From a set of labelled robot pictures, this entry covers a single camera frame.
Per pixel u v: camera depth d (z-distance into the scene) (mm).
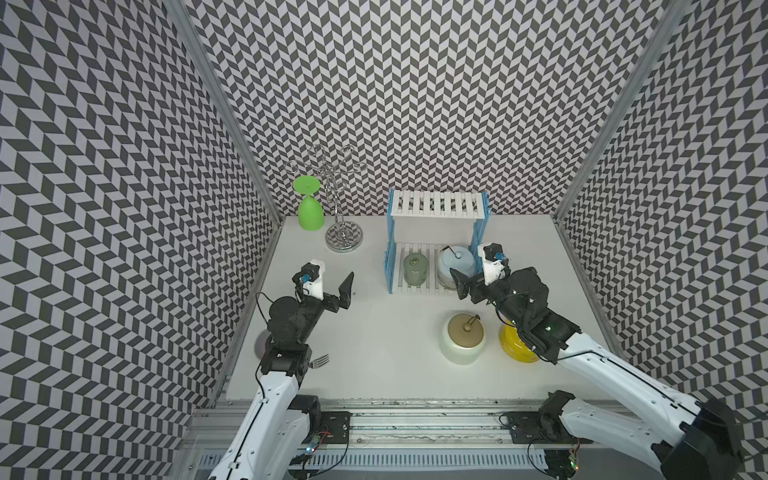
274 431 480
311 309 650
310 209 891
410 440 719
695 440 380
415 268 947
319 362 822
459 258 893
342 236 1290
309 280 618
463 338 788
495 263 612
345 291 676
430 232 1110
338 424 735
